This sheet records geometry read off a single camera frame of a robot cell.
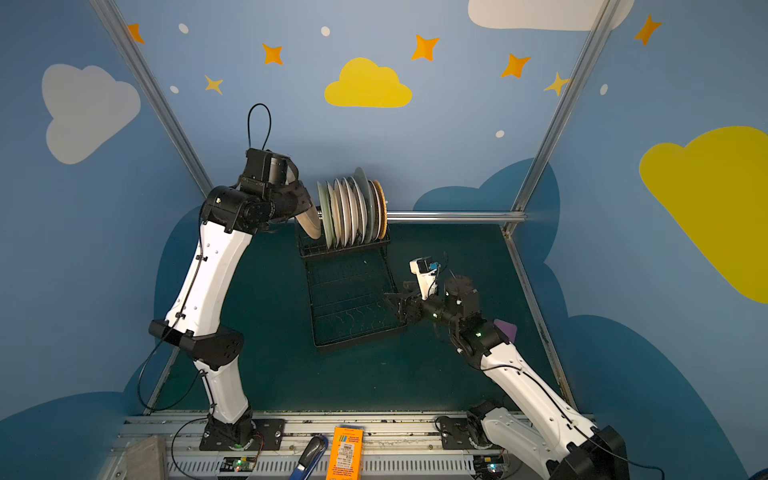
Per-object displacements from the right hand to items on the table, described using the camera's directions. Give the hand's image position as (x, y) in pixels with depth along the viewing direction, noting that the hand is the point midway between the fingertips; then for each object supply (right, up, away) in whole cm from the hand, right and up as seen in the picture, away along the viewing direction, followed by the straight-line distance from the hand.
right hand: (398, 287), depth 73 cm
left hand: (-22, +23, -1) cm, 31 cm away
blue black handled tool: (-20, -39, -6) cm, 44 cm away
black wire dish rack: (-17, -4, +32) cm, 37 cm away
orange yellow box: (-12, -38, -5) cm, 40 cm away
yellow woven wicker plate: (-4, +20, +7) cm, 22 cm away
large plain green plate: (-8, +24, +9) cm, 27 cm away
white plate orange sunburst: (-6, +21, +7) cm, 23 cm away
